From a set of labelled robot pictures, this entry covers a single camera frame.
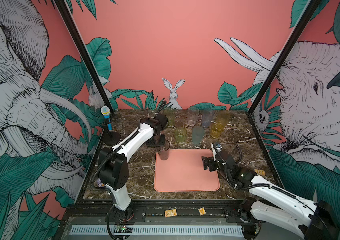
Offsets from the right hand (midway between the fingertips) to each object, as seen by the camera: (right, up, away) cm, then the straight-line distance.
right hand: (207, 154), depth 80 cm
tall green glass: (-22, +26, +39) cm, 51 cm away
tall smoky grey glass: (-24, +1, +3) cm, 24 cm away
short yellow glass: (+12, +14, +25) cm, 31 cm away
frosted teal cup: (-1, +11, +26) cm, 28 cm away
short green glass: (-14, +10, +24) cm, 29 cm away
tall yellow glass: (+16, +22, +23) cm, 35 cm away
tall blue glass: (+6, +23, +24) cm, 34 cm away
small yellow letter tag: (-4, -28, -6) cm, 29 cm away
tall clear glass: (-5, +22, +24) cm, 33 cm away
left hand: (-27, +5, +5) cm, 28 cm away
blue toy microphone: (-60, +25, +7) cm, 65 cm away
